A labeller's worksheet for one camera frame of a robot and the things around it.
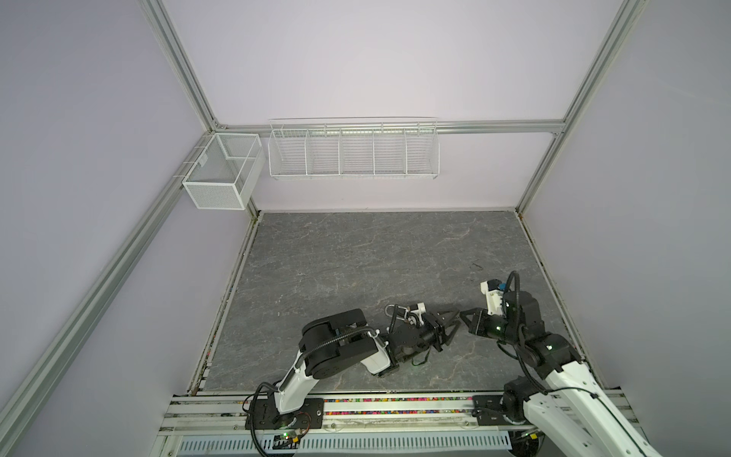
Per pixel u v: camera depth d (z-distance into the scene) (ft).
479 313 2.23
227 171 3.27
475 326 2.19
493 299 2.32
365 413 2.47
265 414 2.29
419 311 2.68
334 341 1.51
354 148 3.22
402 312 2.69
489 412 2.39
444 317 2.43
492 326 2.21
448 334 2.53
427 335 2.42
